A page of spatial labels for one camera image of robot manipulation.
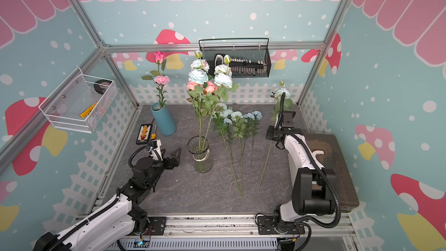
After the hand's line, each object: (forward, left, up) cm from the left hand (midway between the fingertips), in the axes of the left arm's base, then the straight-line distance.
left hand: (174, 151), depth 82 cm
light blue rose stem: (+27, -28, -11) cm, 40 cm away
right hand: (+13, -48, 0) cm, 50 cm away
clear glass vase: (+2, -12, +3) cm, 12 cm away
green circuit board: (-35, +12, -15) cm, 40 cm away
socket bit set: (+38, -33, +22) cm, 55 cm away
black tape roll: (+21, +34, +21) cm, 45 cm away
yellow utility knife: (+7, +33, +20) cm, 39 cm away
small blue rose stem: (+28, -51, +10) cm, 59 cm away
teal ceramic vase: (+20, +10, 0) cm, 22 cm away
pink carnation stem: (+26, +7, +21) cm, 34 cm away
